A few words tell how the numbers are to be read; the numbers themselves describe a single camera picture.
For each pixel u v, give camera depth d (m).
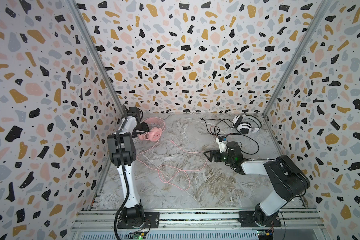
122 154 0.61
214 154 0.84
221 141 0.85
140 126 0.95
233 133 1.10
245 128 1.03
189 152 1.00
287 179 0.47
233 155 0.75
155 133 0.99
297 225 0.76
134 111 0.87
